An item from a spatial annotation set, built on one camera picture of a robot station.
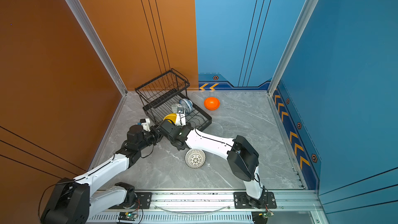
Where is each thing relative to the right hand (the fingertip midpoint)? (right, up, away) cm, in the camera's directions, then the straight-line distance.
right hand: (179, 124), depth 84 cm
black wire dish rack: (-17, +17, +25) cm, 35 cm away
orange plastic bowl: (+19, +11, +25) cm, 33 cm away
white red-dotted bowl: (+8, -19, +2) cm, 21 cm away
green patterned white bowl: (-6, +9, +19) cm, 22 cm away
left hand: (-6, -1, -1) cm, 6 cm away
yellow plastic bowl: (-3, +4, -4) cm, 7 cm away
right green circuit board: (+42, -39, -14) cm, 59 cm away
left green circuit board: (-22, -41, -13) cm, 48 cm away
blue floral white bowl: (+3, +11, +15) cm, 19 cm away
